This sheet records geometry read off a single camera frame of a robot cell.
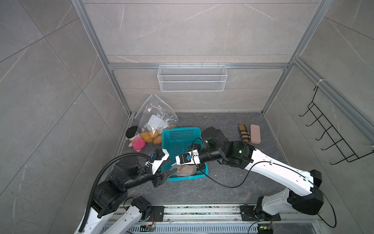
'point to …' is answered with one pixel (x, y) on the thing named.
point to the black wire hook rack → (346, 151)
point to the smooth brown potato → (146, 136)
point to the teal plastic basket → (178, 140)
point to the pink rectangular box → (255, 134)
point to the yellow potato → (157, 140)
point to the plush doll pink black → (134, 133)
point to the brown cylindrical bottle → (244, 133)
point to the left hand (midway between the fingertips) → (173, 162)
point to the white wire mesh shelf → (192, 78)
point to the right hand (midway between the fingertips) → (181, 157)
